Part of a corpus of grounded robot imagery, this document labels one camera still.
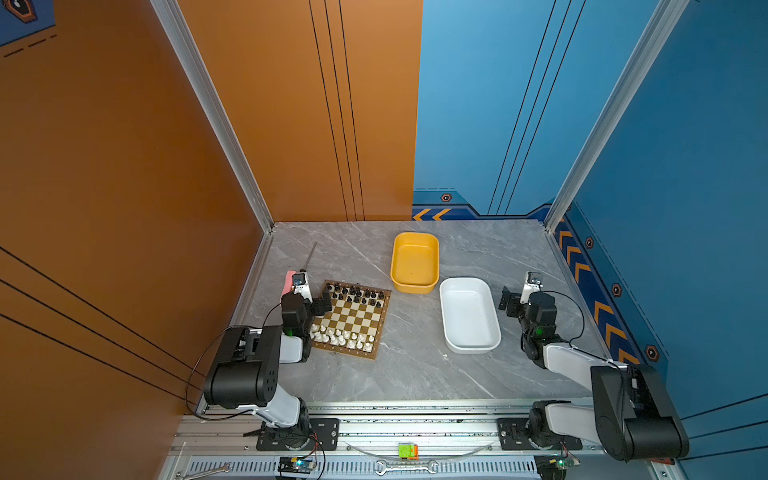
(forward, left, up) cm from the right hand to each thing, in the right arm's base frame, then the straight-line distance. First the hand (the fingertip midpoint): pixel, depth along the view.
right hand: (518, 289), depth 90 cm
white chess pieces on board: (-11, +60, -5) cm, 61 cm away
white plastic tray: (-5, +14, -9) cm, 18 cm away
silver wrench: (-43, +29, -9) cm, 53 cm away
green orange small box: (-40, +35, -7) cm, 54 cm away
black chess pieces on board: (+3, +51, -7) cm, 51 cm away
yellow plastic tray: (+16, +31, -6) cm, 36 cm away
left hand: (+3, +64, -1) cm, 64 cm away
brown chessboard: (-8, +51, -7) cm, 52 cm away
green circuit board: (-43, +62, -10) cm, 76 cm away
